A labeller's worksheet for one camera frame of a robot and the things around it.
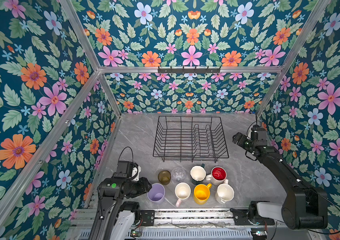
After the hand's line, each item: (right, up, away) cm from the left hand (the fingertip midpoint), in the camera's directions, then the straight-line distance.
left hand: (150, 185), depth 71 cm
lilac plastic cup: (+2, -9, +10) cm, 13 cm away
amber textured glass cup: (+5, -1, +15) cm, 16 cm away
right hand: (+50, +21, +16) cm, 56 cm away
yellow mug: (+26, -9, +11) cm, 30 cm away
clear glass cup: (+14, +1, +11) cm, 18 cm away
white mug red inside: (+37, -1, +15) cm, 40 cm away
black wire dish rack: (+21, +20, +33) cm, 44 cm away
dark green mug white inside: (+25, +1, +16) cm, 29 cm away
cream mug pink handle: (+16, -7, +10) cm, 20 cm away
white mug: (+39, -8, +10) cm, 41 cm away
